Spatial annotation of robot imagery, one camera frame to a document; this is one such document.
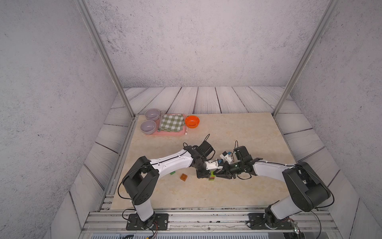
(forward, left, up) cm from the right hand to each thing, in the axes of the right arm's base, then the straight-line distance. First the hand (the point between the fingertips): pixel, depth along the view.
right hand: (217, 175), depth 82 cm
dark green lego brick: (+5, +26, -6) cm, 27 cm away
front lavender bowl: (+37, +47, -2) cm, 60 cm away
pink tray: (+35, +40, -5) cm, 54 cm away
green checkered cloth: (+43, +30, -4) cm, 53 cm away
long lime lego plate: (0, +3, 0) cm, 3 cm away
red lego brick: (0, +3, -3) cm, 4 cm away
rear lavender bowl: (+49, +46, -1) cm, 68 cm away
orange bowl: (+43, +15, -3) cm, 46 cm away
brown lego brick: (+1, +19, -4) cm, 19 cm away
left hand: (+1, +4, 0) cm, 4 cm away
